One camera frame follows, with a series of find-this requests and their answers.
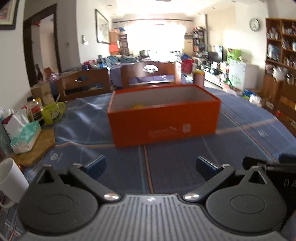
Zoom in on blue patterned tablecloth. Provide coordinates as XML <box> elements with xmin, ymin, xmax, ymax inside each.
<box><xmin>0</xmin><ymin>86</ymin><xmax>296</xmax><ymax>241</ymax></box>

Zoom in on wooden trivet board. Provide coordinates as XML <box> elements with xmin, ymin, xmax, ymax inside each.
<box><xmin>13</xmin><ymin>129</ymin><xmax>56</xmax><ymax>167</ymax></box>

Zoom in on green cartoon mug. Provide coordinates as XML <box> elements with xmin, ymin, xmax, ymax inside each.
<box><xmin>41</xmin><ymin>102</ymin><xmax>66</xmax><ymax>126</ymax></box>

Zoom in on orange cardboard box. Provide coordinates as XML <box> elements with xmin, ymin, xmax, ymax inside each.
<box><xmin>107</xmin><ymin>84</ymin><xmax>221</xmax><ymax>148</ymax></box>

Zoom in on wooden display shelf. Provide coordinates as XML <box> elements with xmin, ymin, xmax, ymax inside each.
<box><xmin>261</xmin><ymin>17</ymin><xmax>296</xmax><ymax>117</ymax></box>

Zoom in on white ceramic mug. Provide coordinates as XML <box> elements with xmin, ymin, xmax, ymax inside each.
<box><xmin>0</xmin><ymin>158</ymin><xmax>29</xmax><ymax>208</ymax></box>

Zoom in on green tissue box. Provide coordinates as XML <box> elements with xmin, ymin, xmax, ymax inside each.
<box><xmin>1</xmin><ymin>108</ymin><xmax>41</xmax><ymax>154</ymax></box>

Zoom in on yellow fruit in box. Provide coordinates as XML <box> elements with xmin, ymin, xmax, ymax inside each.
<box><xmin>132</xmin><ymin>104</ymin><xmax>145</xmax><ymax>109</ymax></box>

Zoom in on dark sauce bottle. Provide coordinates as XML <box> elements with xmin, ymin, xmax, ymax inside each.
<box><xmin>27</xmin><ymin>96</ymin><xmax>45</xmax><ymax>126</ymax></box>

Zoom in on cardboard box on floor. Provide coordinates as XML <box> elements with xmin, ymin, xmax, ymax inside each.
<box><xmin>31</xmin><ymin>82</ymin><xmax>55</xmax><ymax>106</ymax></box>

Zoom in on pink cylindrical canister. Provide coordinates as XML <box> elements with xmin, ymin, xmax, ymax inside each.
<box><xmin>193</xmin><ymin>69</ymin><xmax>205</xmax><ymax>88</ymax></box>

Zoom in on wooden chair with cutout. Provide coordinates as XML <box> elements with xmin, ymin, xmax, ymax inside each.
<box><xmin>120</xmin><ymin>61</ymin><xmax>182</xmax><ymax>89</ymax></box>

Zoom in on framed fruit picture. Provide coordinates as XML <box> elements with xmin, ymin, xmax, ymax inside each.
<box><xmin>0</xmin><ymin>0</ymin><xmax>20</xmax><ymax>30</ymax></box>

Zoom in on wooden chair near wall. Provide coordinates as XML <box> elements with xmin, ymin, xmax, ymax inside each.
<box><xmin>57</xmin><ymin>68</ymin><xmax>111</xmax><ymax>101</ymax></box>

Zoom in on framed painting on wall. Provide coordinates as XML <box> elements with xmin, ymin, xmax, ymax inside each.
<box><xmin>95</xmin><ymin>9</ymin><xmax>110</xmax><ymax>44</ymax></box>

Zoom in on round wall clock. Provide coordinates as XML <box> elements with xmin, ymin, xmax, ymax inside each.
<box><xmin>249</xmin><ymin>18</ymin><xmax>260</xmax><ymax>32</ymax></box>

